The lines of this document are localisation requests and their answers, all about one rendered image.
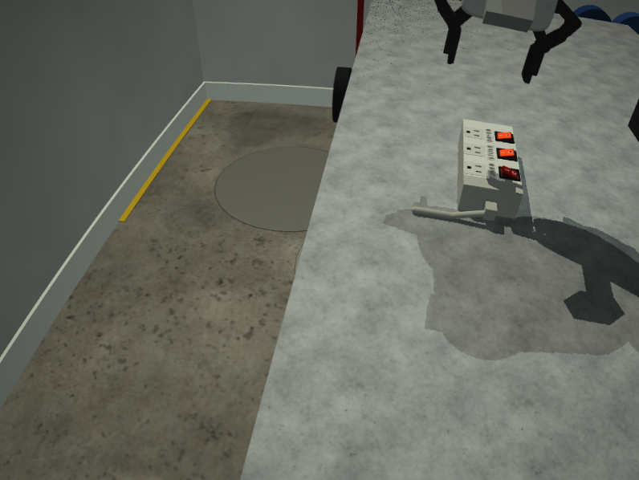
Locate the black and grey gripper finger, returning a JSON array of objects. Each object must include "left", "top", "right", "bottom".
[
  {"left": 522, "top": 0, "right": 582, "bottom": 83},
  {"left": 434, "top": 0, "right": 472, "bottom": 64}
]

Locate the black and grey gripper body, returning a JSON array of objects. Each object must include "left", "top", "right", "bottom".
[{"left": 461, "top": 0, "right": 558, "bottom": 31}]

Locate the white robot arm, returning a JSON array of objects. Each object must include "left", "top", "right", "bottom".
[{"left": 482, "top": 0, "right": 536, "bottom": 33}]

